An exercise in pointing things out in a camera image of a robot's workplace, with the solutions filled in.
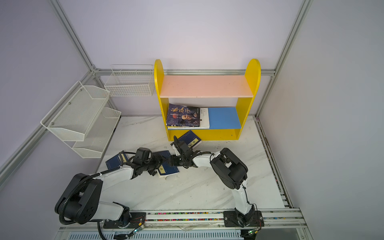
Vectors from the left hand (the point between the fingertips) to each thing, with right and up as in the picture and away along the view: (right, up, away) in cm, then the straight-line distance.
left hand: (165, 163), depth 90 cm
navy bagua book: (+15, +14, +14) cm, 25 cm away
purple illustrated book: (+11, +29, +3) cm, 31 cm away
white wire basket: (-23, +53, +6) cm, 58 cm away
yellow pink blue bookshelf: (+38, +25, +7) cm, 46 cm away
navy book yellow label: (+1, -3, -4) cm, 5 cm away
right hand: (+1, 0, +1) cm, 2 cm away
